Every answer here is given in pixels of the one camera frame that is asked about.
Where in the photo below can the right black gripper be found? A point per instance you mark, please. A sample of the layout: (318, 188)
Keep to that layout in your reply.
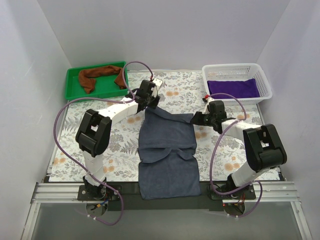
(200, 118)

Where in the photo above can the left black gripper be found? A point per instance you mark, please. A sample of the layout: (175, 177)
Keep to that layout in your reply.
(152, 101)

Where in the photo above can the purple towel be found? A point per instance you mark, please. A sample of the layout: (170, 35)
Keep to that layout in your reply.
(238, 89)

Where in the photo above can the grey blue towel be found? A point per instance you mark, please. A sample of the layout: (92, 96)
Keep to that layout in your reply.
(166, 148)

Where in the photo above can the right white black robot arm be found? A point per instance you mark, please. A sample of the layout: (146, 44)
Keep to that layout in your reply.
(263, 147)

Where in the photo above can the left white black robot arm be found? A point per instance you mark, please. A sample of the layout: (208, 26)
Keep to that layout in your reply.
(94, 132)

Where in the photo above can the floral table mat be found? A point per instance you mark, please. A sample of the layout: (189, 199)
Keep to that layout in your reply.
(182, 93)

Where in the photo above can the green plastic tray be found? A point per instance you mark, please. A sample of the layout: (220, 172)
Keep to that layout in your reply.
(105, 86)

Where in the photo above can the white plastic basket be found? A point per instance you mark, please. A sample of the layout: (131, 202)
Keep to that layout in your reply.
(238, 72)

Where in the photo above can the orange brown towel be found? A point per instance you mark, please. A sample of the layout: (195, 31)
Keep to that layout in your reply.
(88, 77)

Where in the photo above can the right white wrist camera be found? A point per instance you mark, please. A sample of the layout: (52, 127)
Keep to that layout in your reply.
(207, 99)

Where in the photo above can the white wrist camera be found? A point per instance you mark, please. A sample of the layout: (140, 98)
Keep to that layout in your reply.
(207, 99)
(157, 86)

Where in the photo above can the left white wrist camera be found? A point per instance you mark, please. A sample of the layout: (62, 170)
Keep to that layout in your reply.
(157, 86)

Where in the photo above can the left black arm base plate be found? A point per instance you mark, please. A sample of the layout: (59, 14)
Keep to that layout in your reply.
(112, 192)

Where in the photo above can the aluminium frame rail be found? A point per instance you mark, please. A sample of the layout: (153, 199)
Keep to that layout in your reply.
(63, 211)

